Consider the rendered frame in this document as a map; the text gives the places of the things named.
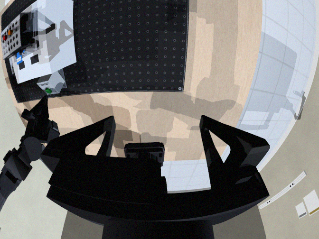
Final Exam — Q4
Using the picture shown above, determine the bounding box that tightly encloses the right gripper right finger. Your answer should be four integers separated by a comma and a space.
199, 115, 270, 189

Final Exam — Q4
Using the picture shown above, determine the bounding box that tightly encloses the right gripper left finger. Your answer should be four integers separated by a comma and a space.
46, 116, 116, 156

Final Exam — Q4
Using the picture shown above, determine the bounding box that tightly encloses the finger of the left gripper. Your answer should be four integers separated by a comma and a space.
44, 97, 49, 118
30, 95, 47, 115

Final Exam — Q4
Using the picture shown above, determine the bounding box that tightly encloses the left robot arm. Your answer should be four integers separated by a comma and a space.
0, 119, 60, 211

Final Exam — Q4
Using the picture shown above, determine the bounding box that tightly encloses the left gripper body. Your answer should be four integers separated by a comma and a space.
21, 109, 49, 125

